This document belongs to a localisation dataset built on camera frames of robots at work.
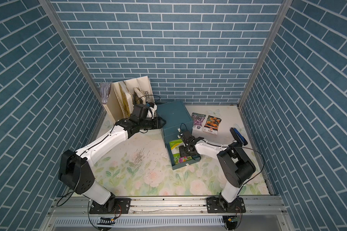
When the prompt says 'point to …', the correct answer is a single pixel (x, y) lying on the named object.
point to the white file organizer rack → (142, 83)
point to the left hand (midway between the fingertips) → (167, 123)
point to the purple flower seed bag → (198, 119)
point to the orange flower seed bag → (212, 125)
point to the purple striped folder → (105, 89)
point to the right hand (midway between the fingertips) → (184, 152)
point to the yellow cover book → (124, 99)
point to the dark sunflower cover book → (139, 97)
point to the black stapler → (238, 143)
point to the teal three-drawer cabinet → (174, 120)
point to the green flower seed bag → (175, 146)
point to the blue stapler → (238, 136)
